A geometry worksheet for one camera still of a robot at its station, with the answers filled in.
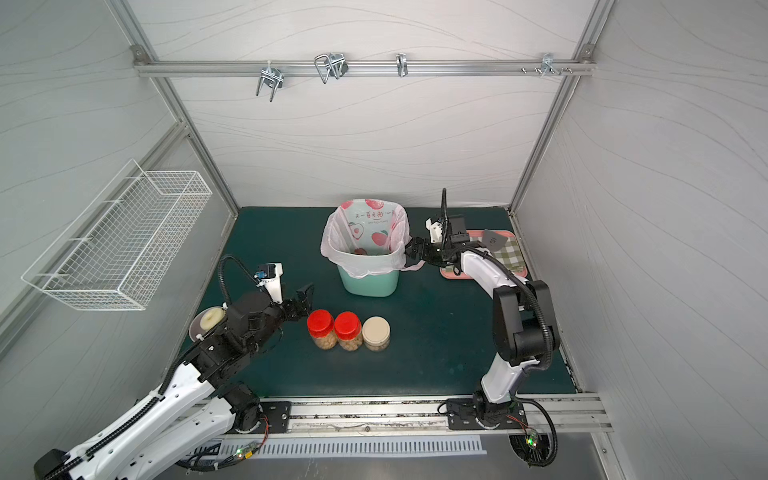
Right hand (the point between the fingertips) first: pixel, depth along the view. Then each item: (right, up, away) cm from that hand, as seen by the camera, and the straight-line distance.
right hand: (414, 250), depth 92 cm
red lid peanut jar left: (-26, -19, -16) cm, 36 cm away
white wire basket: (-71, +1, -25) cm, 75 cm away
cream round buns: (-59, -19, -9) cm, 62 cm away
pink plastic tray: (+13, -8, +9) cm, 18 cm away
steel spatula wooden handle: (+30, +3, +15) cm, 34 cm away
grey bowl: (-63, -22, -9) cm, 67 cm away
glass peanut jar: (-11, -28, -8) cm, 31 cm away
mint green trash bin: (-14, -11, 0) cm, 18 cm away
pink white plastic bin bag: (-16, +5, +2) cm, 17 cm away
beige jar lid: (-12, -22, -12) cm, 27 cm away
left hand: (-30, -8, -18) cm, 36 cm away
